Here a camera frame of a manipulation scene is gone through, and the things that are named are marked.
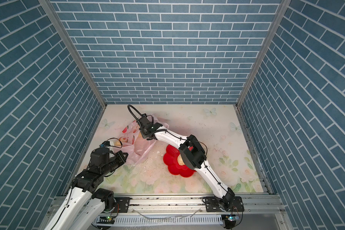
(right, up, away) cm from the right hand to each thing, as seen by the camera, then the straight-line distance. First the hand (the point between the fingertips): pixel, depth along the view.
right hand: (146, 128), depth 98 cm
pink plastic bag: (-7, -7, -9) cm, 14 cm away
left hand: (-5, -12, -20) cm, 24 cm away
